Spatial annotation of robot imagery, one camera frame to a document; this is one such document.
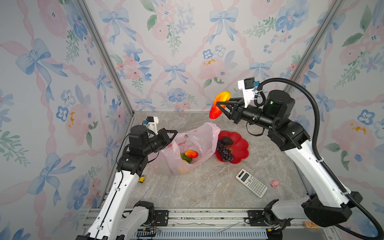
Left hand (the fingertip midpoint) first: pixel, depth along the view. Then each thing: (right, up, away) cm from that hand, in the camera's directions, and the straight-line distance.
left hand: (178, 130), depth 67 cm
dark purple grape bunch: (+26, -14, +26) cm, 39 cm away
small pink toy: (+52, -30, +17) cm, 63 cm away
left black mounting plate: (-9, -43, +7) cm, 45 cm away
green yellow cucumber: (+2, -17, +23) cm, 29 cm away
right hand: (+17, +11, -12) cm, 23 cm away
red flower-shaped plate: (+37, -12, +31) cm, 50 cm away
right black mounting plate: (+38, -44, +7) cm, 58 cm away
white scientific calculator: (+40, -30, +17) cm, 53 cm away
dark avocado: (+29, -8, +31) cm, 43 cm away
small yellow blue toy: (-22, -28, +18) cm, 40 cm away
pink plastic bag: (-6, -15, +7) cm, 18 cm away
